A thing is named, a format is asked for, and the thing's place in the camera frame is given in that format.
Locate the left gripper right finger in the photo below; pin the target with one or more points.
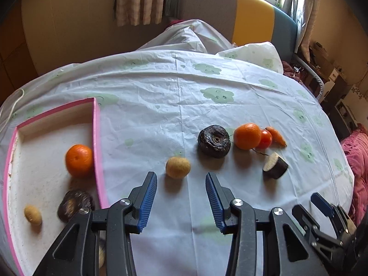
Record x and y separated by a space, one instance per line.
285 250

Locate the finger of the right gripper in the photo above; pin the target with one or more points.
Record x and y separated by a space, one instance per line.
327 206
310 226

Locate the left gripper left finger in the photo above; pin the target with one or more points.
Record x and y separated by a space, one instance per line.
75 250

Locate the dark wrinkled fruit front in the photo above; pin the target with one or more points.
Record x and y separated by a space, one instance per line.
72 202

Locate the dark wrinkled fruit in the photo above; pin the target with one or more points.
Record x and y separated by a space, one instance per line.
214 141
72 202

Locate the small brown potato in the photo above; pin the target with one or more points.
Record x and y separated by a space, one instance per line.
33 215
178 167

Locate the eggplant piece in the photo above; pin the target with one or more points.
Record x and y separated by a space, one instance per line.
275 167
101 252

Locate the large orange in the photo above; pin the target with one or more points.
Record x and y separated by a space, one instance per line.
79 161

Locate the small orange carrot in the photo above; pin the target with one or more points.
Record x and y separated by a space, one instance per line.
277 136

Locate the red tomato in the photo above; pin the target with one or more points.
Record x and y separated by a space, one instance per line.
266 140

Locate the pink blanket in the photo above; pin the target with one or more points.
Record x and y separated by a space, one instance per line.
317 160

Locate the pink rimmed white tray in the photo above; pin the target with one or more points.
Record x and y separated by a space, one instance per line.
35 173

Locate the cluttered side shelf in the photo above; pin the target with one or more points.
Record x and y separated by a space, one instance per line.
343 102

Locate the white cloud print tablecloth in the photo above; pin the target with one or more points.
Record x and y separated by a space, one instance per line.
153 104

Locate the white cloud print pillow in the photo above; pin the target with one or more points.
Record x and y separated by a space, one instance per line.
262 54

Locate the grey yellow blue headboard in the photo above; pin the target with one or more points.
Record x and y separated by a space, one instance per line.
244 22

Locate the right patterned curtain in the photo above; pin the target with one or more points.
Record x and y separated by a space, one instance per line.
304 14

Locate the patterned curtain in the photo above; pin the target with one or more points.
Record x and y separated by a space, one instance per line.
304 14
137 12

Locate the left patterned curtain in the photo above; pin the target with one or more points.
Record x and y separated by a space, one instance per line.
137 12

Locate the metal bed rail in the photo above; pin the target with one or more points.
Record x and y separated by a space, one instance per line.
311 77

